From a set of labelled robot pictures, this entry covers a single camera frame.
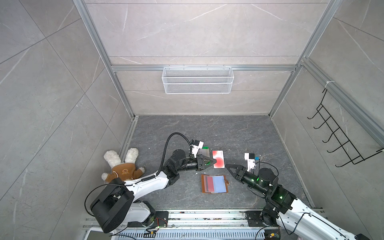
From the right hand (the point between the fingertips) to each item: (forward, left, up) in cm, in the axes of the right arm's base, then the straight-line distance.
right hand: (225, 166), depth 71 cm
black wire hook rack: (-2, -51, +13) cm, 53 cm away
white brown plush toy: (+4, +54, -11) cm, 55 cm away
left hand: (+1, +5, +4) cm, 6 cm away
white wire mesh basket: (+59, +12, +10) cm, 61 cm away
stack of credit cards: (+16, +8, -14) cm, 23 cm away
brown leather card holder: (-2, +4, -18) cm, 19 cm away
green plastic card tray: (+20, +8, -15) cm, 26 cm away
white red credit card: (+4, +3, +3) cm, 6 cm away
